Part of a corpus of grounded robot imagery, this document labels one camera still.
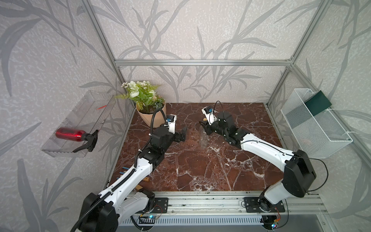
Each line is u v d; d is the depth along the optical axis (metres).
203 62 1.72
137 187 0.78
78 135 0.55
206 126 0.71
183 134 0.71
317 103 0.74
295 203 0.75
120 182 0.44
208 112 0.68
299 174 0.43
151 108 1.02
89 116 0.75
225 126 0.62
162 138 0.56
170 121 0.65
